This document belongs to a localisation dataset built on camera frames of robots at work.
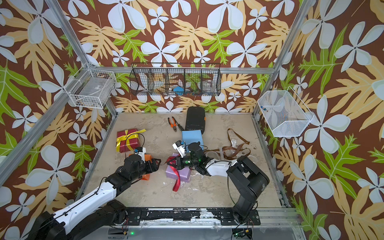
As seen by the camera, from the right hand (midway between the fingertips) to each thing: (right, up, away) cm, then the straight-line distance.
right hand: (167, 163), depth 80 cm
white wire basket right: (+67, +27, +4) cm, 72 cm away
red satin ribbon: (+5, -13, +4) cm, 15 cm away
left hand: (-7, +1, +4) cm, 8 cm away
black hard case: (+16, +26, +33) cm, 45 cm away
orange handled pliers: (0, +21, +31) cm, 38 cm away
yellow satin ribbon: (-29, +13, +16) cm, 35 cm away
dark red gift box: (-23, +10, +14) cm, 29 cm away
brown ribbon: (+43, +4, +19) cm, 47 cm away
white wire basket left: (-46, +43, +7) cm, 64 cm away
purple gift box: (+9, -6, 0) cm, 11 cm away
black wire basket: (+3, +52, +17) cm, 55 cm away
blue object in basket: (+5, +44, +16) cm, 47 cm away
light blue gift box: (+13, +13, +24) cm, 30 cm away
